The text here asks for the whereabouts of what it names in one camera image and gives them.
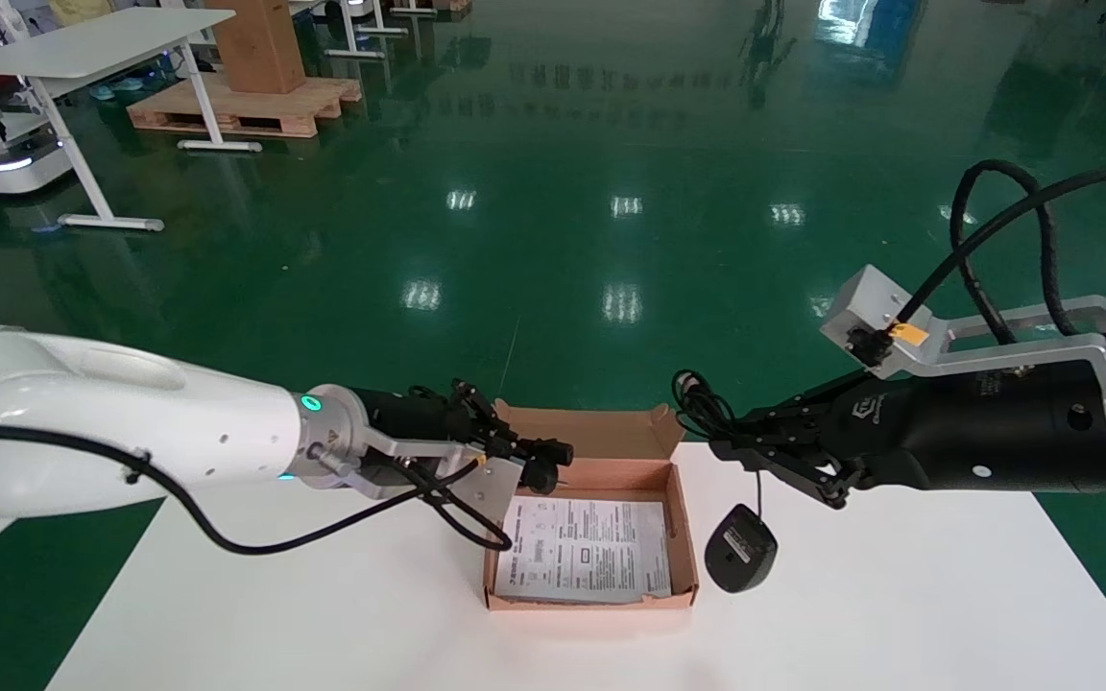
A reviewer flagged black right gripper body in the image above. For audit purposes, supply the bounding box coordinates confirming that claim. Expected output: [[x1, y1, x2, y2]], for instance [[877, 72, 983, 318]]
[[839, 360, 1106, 494]]

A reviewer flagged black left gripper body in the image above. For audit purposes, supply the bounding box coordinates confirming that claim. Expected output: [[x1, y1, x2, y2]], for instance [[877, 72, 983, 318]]
[[361, 387, 477, 471]]

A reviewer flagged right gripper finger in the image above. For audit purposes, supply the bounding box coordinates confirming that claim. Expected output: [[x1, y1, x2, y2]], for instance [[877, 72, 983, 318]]
[[709, 440, 863, 510], [735, 387, 867, 446]]

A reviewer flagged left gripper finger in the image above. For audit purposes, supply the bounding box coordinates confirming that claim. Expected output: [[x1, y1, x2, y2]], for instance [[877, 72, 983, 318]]
[[450, 379, 575, 465], [474, 444, 561, 496]]

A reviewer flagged black wired computer mouse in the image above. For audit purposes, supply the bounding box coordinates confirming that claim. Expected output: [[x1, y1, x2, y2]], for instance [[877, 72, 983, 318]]
[[671, 369, 781, 594]]

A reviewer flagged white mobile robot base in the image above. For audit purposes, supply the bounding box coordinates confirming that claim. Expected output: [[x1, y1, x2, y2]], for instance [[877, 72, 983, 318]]
[[0, 72, 74, 201]]

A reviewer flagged open brown cardboard box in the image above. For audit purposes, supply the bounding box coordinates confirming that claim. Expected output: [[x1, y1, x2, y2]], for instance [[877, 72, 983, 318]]
[[479, 398, 701, 613]]

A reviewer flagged printed paper manual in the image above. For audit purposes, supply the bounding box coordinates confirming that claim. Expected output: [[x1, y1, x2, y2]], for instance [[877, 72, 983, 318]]
[[493, 494, 674, 606]]

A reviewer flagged wooden pallet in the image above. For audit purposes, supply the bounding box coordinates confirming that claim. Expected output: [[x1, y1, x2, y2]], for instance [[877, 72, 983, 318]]
[[127, 73, 363, 141]]

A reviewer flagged tall brown cardboard carton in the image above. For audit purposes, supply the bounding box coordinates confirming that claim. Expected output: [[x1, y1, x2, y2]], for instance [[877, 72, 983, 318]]
[[204, 0, 308, 96]]

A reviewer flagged light blue floor item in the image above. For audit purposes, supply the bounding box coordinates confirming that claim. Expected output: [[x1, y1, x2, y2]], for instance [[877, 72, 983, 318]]
[[92, 77, 156, 105]]

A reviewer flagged white desk with legs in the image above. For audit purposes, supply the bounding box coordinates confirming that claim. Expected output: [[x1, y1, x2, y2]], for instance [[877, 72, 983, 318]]
[[0, 8, 264, 234]]

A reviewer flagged person in yellow clothing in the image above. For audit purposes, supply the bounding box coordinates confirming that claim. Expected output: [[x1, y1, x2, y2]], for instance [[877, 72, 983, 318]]
[[48, 0, 114, 26]]

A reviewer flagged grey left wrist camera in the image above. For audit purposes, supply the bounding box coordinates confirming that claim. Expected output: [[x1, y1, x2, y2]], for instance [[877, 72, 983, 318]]
[[308, 427, 527, 540]]

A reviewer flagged black left camera cable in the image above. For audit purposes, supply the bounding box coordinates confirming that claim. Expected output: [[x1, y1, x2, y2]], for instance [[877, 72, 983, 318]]
[[0, 422, 516, 560]]

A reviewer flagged black camera cable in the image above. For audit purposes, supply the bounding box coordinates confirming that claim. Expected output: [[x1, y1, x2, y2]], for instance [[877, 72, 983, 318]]
[[0, 422, 516, 560], [894, 158, 1106, 348]]

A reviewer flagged black right camera cable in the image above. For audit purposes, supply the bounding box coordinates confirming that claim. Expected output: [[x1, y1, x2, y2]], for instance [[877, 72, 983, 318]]
[[894, 158, 1106, 348]]

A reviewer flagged distant white desk frame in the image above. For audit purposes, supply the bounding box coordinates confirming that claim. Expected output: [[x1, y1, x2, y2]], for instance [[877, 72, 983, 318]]
[[323, 0, 439, 61]]

